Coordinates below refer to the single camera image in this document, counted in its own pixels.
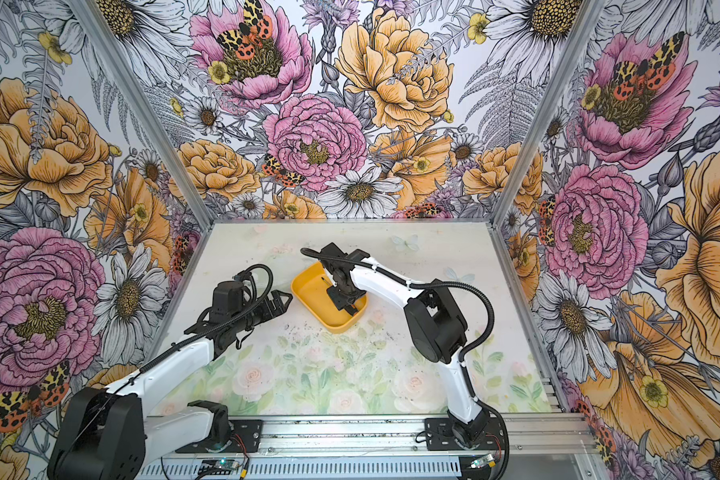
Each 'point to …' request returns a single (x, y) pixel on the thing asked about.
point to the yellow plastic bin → (309, 291)
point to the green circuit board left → (218, 467)
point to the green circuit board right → (483, 461)
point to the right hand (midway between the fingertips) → (348, 305)
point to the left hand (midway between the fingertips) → (281, 309)
